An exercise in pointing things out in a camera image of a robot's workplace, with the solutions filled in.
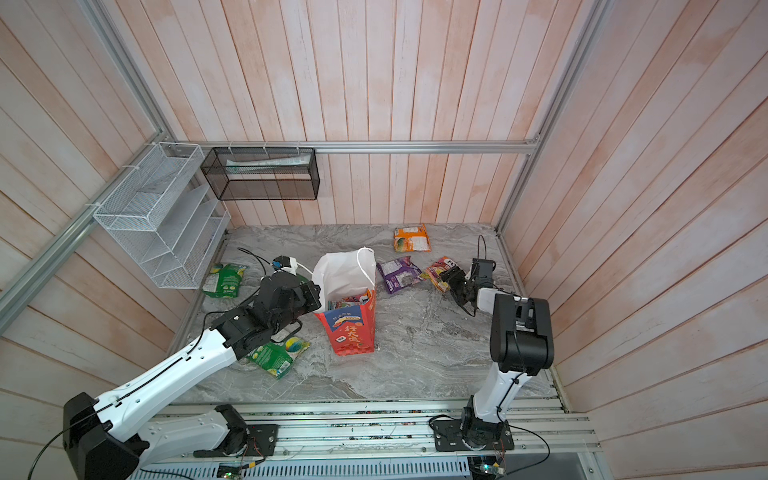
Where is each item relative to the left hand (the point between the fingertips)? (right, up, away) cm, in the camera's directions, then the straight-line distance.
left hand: (322, 294), depth 76 cm
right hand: (+38, +3, +25) cm, 45 cm away
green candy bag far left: (-39, +1, +25) cm, 46 cm away
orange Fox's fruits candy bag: (+34, +4, +26) cm, 43 cm away
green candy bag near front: (-14, -19, +8) cm, 26 cm away
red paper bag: (+4, -4, +20) cm, 21 cm away
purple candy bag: (+22, +4, +28) cm, 36 cm away
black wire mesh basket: (-27, +40, +30) cm, 57 cm away
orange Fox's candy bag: (+11, -4, +21) cm, 24 cm away
